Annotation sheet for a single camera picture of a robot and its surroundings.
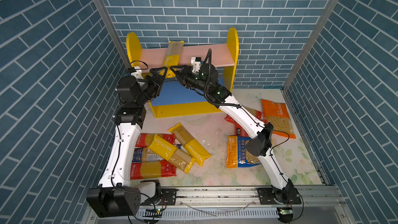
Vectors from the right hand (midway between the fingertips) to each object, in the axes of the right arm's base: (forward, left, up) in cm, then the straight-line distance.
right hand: (167, 68), depth 67 cm
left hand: (-2, -1, -1) cm, 3 cm away
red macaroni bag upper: (+9, -51, -43) cm, 67 cm away
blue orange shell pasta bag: (-20, -35, -41) cm, 57 cm away
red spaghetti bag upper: (-14, +20, -43) cm, 49 cm away
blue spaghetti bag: (-23, +16, -42) cm, 51 cm away
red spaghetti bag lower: (-30, +10, -45) cm, 55 cm away
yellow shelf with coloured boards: (+4, +4, -26) cm, 26 cm away
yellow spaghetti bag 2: (-21, +2, -41) cm, 46 cm away
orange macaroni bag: (+11, -62, -42) cm, 76 cm away
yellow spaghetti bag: (-18, -12, -43) cm, 48 cm away
